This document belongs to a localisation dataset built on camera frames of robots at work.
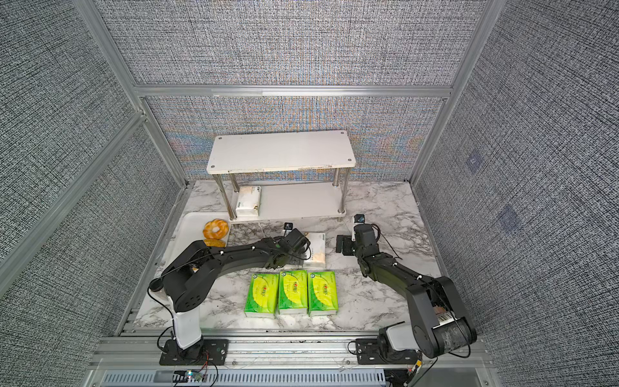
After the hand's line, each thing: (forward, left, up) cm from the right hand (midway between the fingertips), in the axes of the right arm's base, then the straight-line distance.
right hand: (349, 231), depth 92 cm
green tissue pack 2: (-22, +20, -2) cm, 30 cm away
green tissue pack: (-25, +30, -1) cm, 39 cm away
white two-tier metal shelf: (+39, +27, -8) cm, 48 cm away
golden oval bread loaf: (-2, +53, -5) cm, 53 cm away
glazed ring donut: (+7, +52, -7) cm, 53 cm away
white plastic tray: (+7, +67, -10) cm, 68 cm away
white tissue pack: (+12, +39, +2) cm, 41 cm away
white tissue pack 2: (-6, +12, -3) cm, 14 cm away
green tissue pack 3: (-22, +11, -2) cm, 25 cm away
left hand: (-5, +20, -6) cm, 22 cm away
